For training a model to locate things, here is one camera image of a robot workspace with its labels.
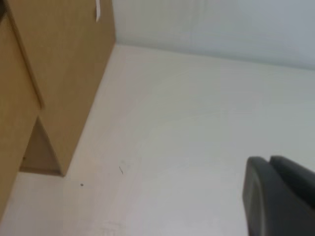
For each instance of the white lower box handle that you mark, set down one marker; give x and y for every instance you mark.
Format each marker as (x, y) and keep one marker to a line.
(97, 10)

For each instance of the lower brown cardboard shoebox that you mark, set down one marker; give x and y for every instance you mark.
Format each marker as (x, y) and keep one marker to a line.
(52, 58)

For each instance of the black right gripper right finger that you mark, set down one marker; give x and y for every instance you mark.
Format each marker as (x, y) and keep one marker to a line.
(299, 179)

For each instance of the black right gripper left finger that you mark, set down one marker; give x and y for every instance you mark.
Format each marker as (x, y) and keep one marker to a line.
(271, 208)

